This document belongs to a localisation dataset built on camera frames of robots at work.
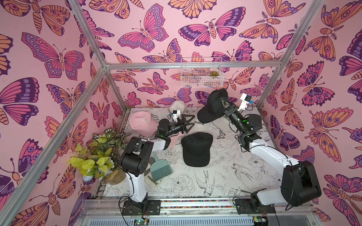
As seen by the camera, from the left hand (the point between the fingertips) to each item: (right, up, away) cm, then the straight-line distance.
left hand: (196, 121), depth 82 cm
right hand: (+11, +11, -13) cm, 21 cm away
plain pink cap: (-13, -13, +18) cm, 26 cm away
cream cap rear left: (-15, +12, +30) cm, 36 cm away
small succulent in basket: (+13, +31, +11) cm, 36 cm away
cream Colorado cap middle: (+11, -5, +26) cm, 28 cm away
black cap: (+8, +6, -9) cm, 14 cm away
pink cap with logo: (-37, -2, +21) cm, 43 cm away
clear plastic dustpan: (-28, -36, 0) cm, 45 cm away
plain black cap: (+1, -18, +12) cm, 22 cm away
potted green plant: (-46, -18, -17) cm, 52 cm away
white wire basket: (+5, +33, +13) cm, 35 cm away
